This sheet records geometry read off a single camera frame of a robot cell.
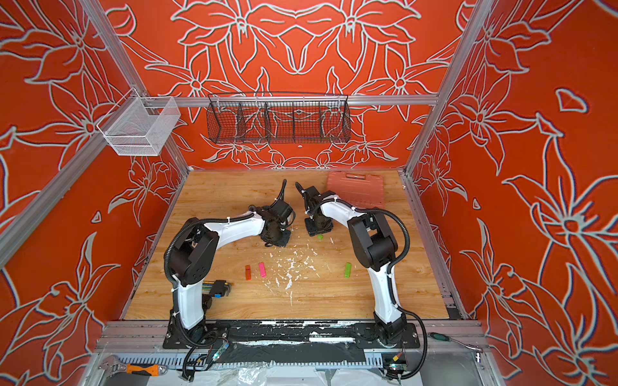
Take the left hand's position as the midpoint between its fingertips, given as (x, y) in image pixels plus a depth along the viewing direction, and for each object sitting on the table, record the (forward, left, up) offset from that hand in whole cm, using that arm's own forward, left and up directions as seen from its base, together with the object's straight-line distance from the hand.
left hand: (285, 239), depth 95 cm
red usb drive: (-14, +12, 0) cm, 19 cm away
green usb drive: (-10, -25, 0) cm, 27 cm away
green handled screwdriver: (-31, -54, +1) cm, 62 cm away
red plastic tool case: (+23, -32, +7) cm, 40 cm away
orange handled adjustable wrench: (-45, +45, 0) cm, 64 cm away
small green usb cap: (+2, -14, +1) cm, 14 cm away
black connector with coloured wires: (-22, +20, +3) cm, 30 cm away
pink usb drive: (-13, +7, -1) cm, 14 cm away
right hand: (+5, -12, +1) cm, 13 cm away
